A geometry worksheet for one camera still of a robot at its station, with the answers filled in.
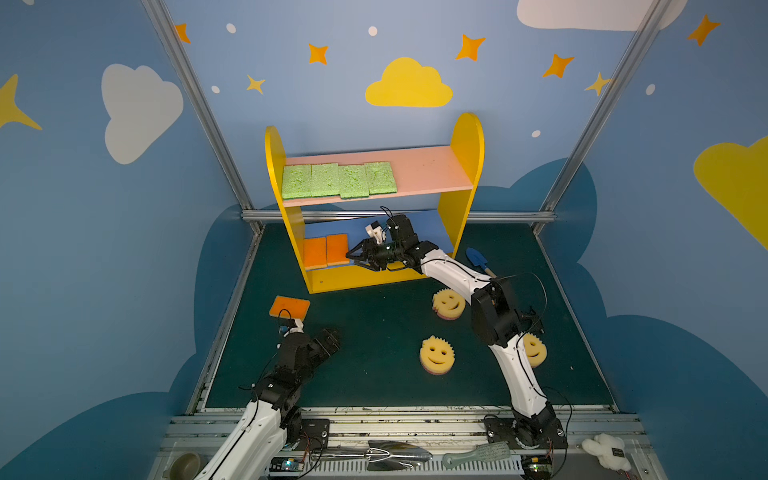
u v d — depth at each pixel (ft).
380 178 2.44
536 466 2.35
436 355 2.82
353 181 2.40
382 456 2.31
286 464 2.33
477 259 3.68
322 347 2.45
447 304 3.13
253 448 1.68
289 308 3.17
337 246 3.10
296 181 2.36
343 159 2.74
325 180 2.40
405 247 2.56
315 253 3.02
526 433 2.13
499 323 1.98
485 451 2.35
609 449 2.30
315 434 2.42
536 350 2.85
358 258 2.76
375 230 2.95
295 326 2.55
